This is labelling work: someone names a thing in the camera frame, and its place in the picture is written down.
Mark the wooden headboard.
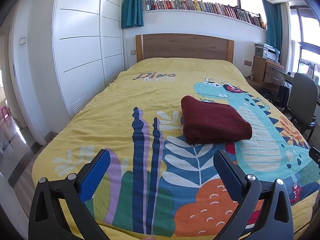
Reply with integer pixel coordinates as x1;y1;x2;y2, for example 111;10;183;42
136;33;234;63

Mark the dark red knitted sweater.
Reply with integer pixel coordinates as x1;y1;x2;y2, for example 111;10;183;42
181;96;253;144

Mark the teal curtain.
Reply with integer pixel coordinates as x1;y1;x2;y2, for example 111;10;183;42
262;0;283;52
121;0;144;29

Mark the row of books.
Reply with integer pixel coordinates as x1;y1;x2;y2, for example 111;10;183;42
142;0;266;30

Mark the white printer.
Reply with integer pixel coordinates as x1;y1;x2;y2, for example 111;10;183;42
255;43;280;63

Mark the wooden drawer cabinet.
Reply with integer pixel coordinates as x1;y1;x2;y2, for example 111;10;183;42
252;56;285;86

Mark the black bag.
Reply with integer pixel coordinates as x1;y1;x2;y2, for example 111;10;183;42
275;86;290;108

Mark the white sliding wardrobe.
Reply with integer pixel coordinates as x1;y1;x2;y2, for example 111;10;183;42
53;0;124;117

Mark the grey desk chair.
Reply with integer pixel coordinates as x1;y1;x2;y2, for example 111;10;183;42
283;73;319;142

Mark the teal right curtain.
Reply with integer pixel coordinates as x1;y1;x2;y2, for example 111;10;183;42
262;0;283;52

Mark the teal left curtain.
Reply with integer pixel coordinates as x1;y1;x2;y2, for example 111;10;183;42
121;0;144;29

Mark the yellow dinosaur bed cover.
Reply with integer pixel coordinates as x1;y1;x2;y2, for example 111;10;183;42
32;58;319;239

